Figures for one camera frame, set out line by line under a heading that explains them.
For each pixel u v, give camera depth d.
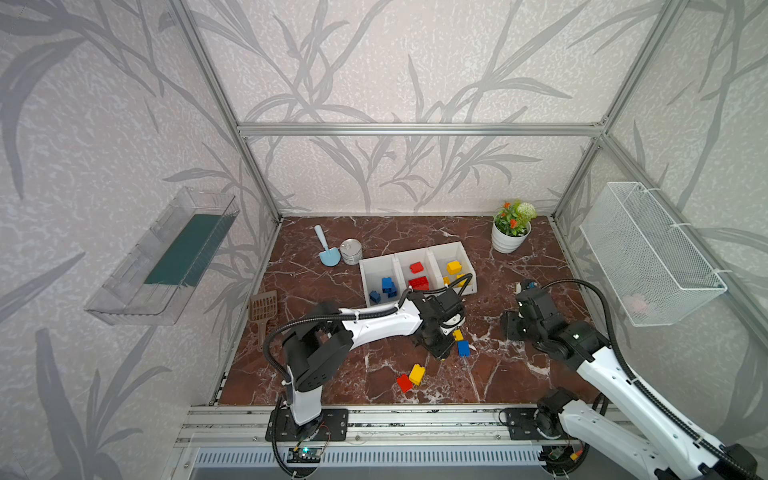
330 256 1.08
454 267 1.03
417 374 0.80
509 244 1.04
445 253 1.05
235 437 0.73
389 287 0.93
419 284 0.98
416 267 1.04
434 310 0.63
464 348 0.86
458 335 0.89
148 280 0.63
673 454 0.41
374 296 0.94
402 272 0.96
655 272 0.61
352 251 1.04
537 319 0.58
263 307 0.96
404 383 0.80
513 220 0.99
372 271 1.00
